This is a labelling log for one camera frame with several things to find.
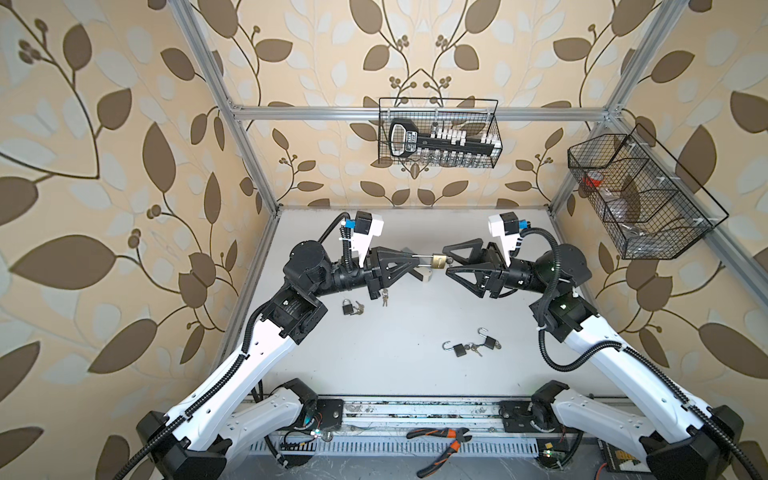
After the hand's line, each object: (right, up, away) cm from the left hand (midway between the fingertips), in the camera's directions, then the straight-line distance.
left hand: (418, 263), depth 53 cm
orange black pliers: (+10, -43, +18) cm, 48 cm away
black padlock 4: (+24, -26, +34) cm, 49 cm away
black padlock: (-11, -14, +44) cm, 47 cm away
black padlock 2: (-19, -17, +41) cm, 48 cm away
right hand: (+6, 0, +2) cm, 6 cm away
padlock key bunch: (-15, -18, +41) cm, 47 cm away
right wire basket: (+59, +12, +20) cm, 64 cm away
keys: (+19, -27, +33) cm, 47 cm away
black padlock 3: (+14, -27, +32) cm, 44 cm away
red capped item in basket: (+55, +21, +35) cm, 69 cm away
